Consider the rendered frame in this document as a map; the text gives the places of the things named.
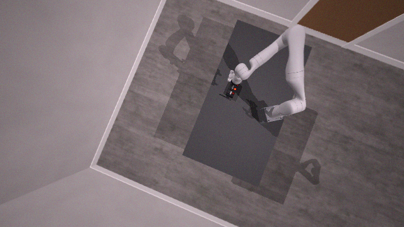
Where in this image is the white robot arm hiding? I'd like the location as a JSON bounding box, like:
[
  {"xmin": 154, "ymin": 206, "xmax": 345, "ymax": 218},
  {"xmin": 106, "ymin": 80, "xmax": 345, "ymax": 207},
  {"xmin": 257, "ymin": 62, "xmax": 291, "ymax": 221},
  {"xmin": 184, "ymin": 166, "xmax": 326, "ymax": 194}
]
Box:
[{"xmin": 227, "ymin": 25, "xmax": 306, "ymax": 119}]

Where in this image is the grey power strip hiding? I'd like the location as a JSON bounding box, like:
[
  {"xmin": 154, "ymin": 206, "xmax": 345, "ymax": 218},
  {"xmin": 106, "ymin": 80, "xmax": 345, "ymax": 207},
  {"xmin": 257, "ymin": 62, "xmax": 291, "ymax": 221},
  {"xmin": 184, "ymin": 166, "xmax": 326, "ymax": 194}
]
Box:
[{"xmin": 224, "ymin": 83, "xmax": 239, "ymax": 98}]

